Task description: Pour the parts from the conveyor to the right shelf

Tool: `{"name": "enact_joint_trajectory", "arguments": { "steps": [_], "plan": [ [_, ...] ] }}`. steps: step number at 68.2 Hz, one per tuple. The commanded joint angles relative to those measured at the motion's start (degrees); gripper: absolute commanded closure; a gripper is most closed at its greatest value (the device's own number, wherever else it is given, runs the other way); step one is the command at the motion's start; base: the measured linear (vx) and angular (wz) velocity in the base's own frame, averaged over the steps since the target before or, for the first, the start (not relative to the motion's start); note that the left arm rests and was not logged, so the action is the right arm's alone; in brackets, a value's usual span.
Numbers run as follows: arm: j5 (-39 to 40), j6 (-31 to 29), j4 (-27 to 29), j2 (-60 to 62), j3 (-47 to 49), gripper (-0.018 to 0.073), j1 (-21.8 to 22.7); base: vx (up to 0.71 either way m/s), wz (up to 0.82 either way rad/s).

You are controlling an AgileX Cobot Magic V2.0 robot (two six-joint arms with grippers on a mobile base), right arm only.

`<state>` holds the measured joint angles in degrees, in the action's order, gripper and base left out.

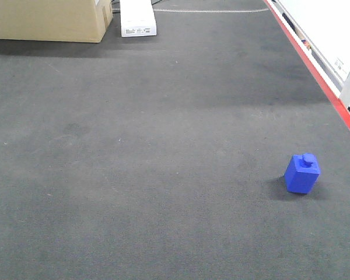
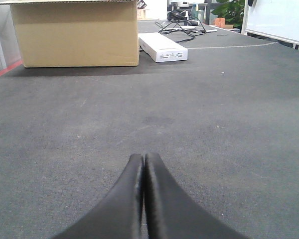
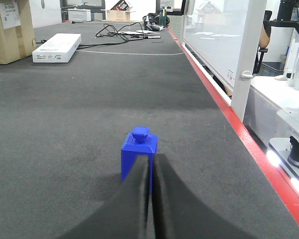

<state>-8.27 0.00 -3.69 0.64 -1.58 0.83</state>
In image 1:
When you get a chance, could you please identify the small blue plastic box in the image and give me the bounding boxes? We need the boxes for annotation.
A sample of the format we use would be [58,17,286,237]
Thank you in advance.
[283,152,322,195]

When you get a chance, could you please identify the white carton box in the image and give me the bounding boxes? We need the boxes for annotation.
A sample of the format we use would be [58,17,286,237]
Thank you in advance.
[119,0,158,38]

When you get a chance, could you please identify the brown cardboard box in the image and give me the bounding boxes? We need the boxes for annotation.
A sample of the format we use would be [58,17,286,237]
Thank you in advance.
[0,0,114,44]

